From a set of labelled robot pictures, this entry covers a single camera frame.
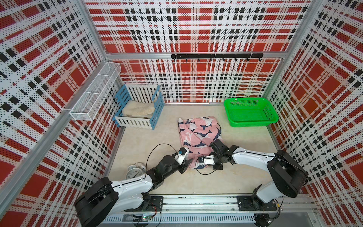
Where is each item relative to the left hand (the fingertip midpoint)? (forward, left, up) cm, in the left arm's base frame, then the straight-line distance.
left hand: (190, 155), depth 83 cm
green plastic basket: (+41, -49, -9) cm, 65 cm away
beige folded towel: (+41, +46, -3) cm, 61 cm away
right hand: (0, -14, -8) cm, 16 cm away
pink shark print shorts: (+19, -5, -8) cm, 21 cm away
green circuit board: (-30, +25, -8) cm, 40 cm away
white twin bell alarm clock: (-8, +33, -5) cm, 34 cm away
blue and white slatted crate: (+51, +34, +4) cm, 62 cm away
